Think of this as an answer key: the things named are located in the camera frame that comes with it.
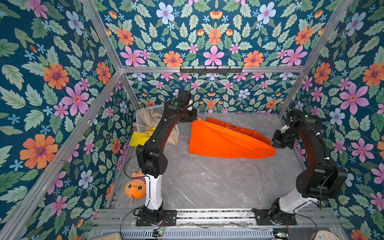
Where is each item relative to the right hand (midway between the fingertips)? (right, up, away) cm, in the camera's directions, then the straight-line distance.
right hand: (274, 144), depth 80 cm
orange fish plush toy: (-73, -21, -5) cm, 76 cm away
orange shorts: (-35, +4, +8) cm, 36 cm away
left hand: (-43, +17, +4) cm, 46 cm away
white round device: (+16, -40, -13) cm, 45 cm away
